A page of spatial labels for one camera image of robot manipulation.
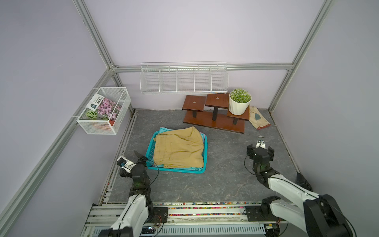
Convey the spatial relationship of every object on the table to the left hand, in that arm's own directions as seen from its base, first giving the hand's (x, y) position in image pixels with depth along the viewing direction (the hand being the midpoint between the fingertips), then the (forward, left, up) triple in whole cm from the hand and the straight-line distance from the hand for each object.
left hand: (131, 157), depth 81 cm
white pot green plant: (+24, -64, +16) cm, 70 cm away
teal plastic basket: (+2, -9, -4) cm, 10 cm away
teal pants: (+17, -17, +2) cm, 24 cm away
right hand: (+2, -74, 0) cm, 74 cm away
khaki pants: (+3, -26, 0) cm, 27 cm away
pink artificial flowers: (+17, +9, +22) cm, 29 cm away
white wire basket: (+11, +16, +19) cm, 27 cm away
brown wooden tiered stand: (+33, -50, -1) cm, 60 cm away
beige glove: (+32, -87, -12) cm, 93 cm away
